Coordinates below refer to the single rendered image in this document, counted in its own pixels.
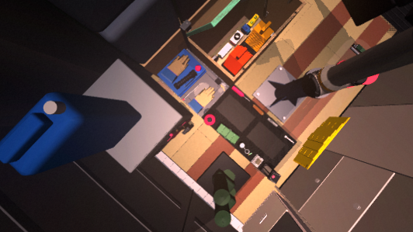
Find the orange wheel chock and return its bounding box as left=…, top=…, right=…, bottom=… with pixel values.
left=244, top=20, right=276, bottom=53

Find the green-edged bench lid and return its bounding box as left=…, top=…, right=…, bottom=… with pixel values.
left=186, top=0, right=267, bottom=38

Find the red wheel chock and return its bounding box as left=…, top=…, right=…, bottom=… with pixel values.
left=222, top=44, right=255, bottom=77

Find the wooden under-seat locker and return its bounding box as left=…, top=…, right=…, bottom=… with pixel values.
left=186, top=0, right=307, bottom=84

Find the black two-pocket tray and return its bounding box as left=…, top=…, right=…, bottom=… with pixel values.
left=210, top=88, right=298, bottom=169

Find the grey seat cushion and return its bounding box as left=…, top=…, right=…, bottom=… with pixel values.
left=99, top=0, right=182, bottom=45

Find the small yellow toy car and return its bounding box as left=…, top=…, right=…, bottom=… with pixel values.
left=246, top=13, right=260, bottom=27

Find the white box with black circle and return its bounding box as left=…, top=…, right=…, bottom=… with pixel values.
left=229, top=29, right=245, bottom=46

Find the white flat card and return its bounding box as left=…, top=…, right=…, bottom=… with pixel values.
left=217, top=42, right=234, bottom=60

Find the pink screwdriver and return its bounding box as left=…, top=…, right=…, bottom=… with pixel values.
left=231, top=85, right=252, bottom=102

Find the grey tray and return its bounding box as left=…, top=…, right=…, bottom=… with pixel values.
left=181, top=76, right=231, bottom=115

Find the tan glove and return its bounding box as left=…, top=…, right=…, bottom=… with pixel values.
left=167, top=54, right=192, bottom=76

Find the yellow glove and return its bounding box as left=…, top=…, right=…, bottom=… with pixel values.
left=194, top=86, right=217, bottom=108

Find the black bar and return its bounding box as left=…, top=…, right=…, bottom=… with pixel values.
left=173, top=71, right=198, bottom=90

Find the blue tray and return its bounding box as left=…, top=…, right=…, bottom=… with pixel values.
left=157, top=49, right=208, bottom=99

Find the yellow ribbed crate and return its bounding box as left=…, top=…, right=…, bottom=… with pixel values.
left=293, top=116, right=352, bottom=171

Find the green block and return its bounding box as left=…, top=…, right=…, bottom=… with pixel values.
left=216, top=123, right=231, bottom=138
left=225, top=130, right=241, bottom=146

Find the pink tape roll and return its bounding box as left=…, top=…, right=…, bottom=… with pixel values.
left=203, top=113, right=217, bottom=127

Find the black and pink clamp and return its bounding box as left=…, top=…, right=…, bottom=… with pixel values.
left=165, top=120, right=195, bottom=144

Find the small white square box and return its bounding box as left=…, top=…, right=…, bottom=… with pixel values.
left=251, top=155, right=266, bottom=169

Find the grey cabinet unit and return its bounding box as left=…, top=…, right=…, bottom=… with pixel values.
left=277, top=71, right=413, bottom=232

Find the small black box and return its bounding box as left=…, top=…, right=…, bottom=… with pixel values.
left=261, top=164, right=276, bottom=178

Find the light grey slab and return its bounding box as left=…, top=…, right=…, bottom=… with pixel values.
left=82, top=58, right=184, bottom=174

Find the black box with pink button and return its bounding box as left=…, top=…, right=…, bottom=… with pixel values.
left=268, top=171, right=282, bottom=185

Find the dark square mat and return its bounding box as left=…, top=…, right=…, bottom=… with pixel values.
left=196, top=151, right=252, bottom=198

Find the white ruler strip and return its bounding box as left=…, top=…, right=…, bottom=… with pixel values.
left=155, top=151, right=245, bottom=232

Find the dark green cylinder stack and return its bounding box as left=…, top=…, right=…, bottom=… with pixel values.
left=210, top=168, right=238, bottom=229

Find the grey drawer box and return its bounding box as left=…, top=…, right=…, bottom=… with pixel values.
left=241, top=191, right=303, bottom=232

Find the blue jerry can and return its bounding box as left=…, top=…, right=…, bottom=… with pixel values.
left=0, top=92, right=143, bottom=177

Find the grey square base plate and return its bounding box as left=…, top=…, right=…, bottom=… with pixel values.
left=252, top=65, right=307, bottom=124

